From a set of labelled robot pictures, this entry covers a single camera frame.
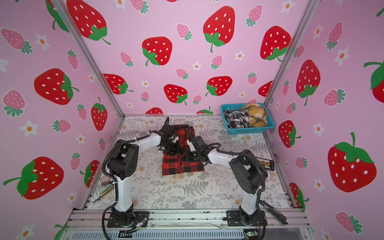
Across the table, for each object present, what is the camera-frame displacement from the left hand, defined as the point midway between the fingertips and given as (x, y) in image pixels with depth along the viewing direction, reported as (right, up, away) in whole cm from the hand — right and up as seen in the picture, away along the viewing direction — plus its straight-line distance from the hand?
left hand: (184, 152), depth 96 cm
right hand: (0, -2, -5) cm, 6 cm away
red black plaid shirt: (-2, -5, -8) cm, 10 cm away
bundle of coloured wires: (-43, -21, -14) cm, 49 cm away
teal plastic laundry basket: (+62, +20, +10) cm, 66 cm away
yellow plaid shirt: (+53, +26, +11) cm, 60 cm away
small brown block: (-45, -15, -10) cm, 49 cm away
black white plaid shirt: (+38, +22, +11) cm, 46 cm away
